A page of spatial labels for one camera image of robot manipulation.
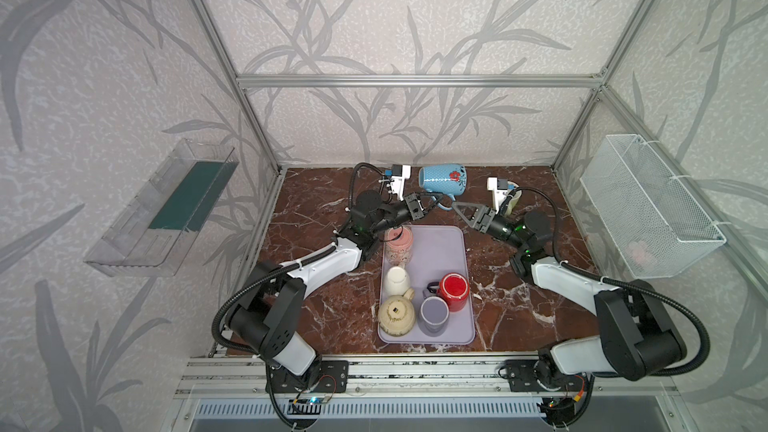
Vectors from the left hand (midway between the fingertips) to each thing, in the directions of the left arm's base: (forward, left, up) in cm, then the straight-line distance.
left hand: (446, 193), depth 71 cm
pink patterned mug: (-3, +11, -20) cm, 23 cm away
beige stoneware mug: (-22, +11, -23) cm, 33 cm away
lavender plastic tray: (+1, -2, -32) cm, 32 cm away
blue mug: (+2, +1, +2) cm, 3 cm away
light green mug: (+17, -28, -26) cm, 42 cm away
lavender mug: (-22, +2, -23) cm, 31 cm away
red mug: (-14, -4, -24) cm, 28 cm away
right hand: (0, -2, -3) cm, 4 cm away
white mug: (-13, +12, -22) cm, 28 cm away
